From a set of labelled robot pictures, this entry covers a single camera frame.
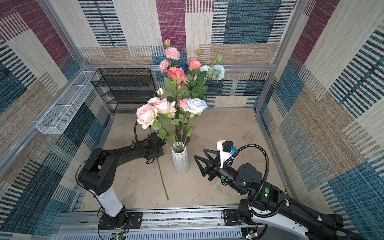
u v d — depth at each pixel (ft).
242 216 2.10
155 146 2.55
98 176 1.58
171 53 2.28
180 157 2.39
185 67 2.66
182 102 2.08
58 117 2.38
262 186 1.45
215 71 2.40
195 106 1.80
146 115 1.70
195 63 2.55
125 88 3.55
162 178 2.85
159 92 2.13
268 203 1.48
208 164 1.64
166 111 1.94
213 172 1.65
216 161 1.72
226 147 1.60
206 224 2.39
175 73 2.38
